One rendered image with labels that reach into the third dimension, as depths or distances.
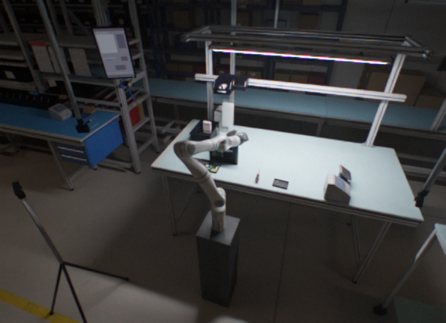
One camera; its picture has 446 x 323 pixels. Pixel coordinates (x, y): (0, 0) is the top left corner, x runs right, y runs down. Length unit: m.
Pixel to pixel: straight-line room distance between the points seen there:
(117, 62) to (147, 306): 2.24
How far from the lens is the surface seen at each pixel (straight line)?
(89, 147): 3.11
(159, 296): 2.61
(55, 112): 3.52
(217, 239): 1.80
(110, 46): 2.80
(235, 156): 2.12
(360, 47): 1.96
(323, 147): 2.54
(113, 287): 2.77
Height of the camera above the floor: 2.28
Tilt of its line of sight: 35 degrees down
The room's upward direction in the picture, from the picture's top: straight up
